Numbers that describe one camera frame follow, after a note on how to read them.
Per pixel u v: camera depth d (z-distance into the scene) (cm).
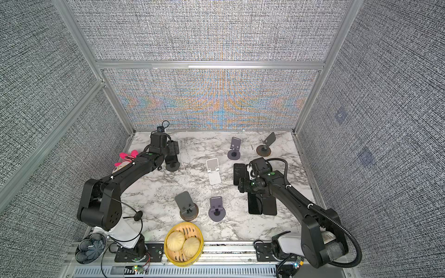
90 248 73
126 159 97
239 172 98
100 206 46
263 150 107
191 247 69
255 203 104
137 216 81
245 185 75
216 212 83
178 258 70
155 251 74
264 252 73
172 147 84
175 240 71
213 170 96
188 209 80
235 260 73
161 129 80
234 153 106
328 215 41
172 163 101
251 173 77
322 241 41
